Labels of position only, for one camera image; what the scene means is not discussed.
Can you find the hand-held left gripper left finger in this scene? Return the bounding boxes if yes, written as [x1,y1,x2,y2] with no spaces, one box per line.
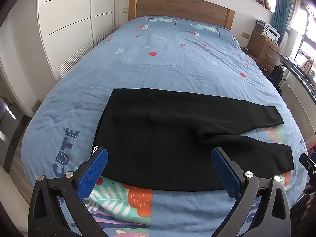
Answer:
[28,149,109,237]

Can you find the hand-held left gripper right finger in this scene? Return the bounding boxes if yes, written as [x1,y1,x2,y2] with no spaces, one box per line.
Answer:
[211,147,292,237]

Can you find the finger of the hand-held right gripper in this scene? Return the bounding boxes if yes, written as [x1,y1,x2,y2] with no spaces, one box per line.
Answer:
[299,153,316,178]

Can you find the black pants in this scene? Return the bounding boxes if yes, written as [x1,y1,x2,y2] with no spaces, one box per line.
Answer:
[91,88,295,192]

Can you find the dark desk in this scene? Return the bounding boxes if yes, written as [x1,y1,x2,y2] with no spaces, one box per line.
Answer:
[278,52,316,92]

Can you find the black bag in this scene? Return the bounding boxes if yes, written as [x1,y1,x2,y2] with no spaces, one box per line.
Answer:
[269,65,285,88]

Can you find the dark furniture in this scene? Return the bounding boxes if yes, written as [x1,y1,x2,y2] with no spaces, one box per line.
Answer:
[0,96,30,173]

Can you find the blue printed bed sheet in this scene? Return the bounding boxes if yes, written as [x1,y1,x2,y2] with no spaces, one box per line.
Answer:
[21,15,309,237]

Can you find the wooden dresser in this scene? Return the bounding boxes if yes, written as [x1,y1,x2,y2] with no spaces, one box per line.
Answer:
[247,30,283,73]

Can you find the window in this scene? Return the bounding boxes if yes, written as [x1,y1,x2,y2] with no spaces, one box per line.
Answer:
[289,5,316,67]

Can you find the white printer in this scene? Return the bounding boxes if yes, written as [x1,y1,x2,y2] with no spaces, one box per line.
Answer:
[254,20,281,42]

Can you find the long teal curtain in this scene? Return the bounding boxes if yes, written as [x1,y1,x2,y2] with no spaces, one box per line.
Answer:
[270,0,295,46]

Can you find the white wardrobe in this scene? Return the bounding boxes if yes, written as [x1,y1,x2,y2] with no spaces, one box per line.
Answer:
[37,0,116,79]

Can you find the wooden headboard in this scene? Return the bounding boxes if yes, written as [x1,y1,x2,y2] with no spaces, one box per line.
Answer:
[128,0,235,30]

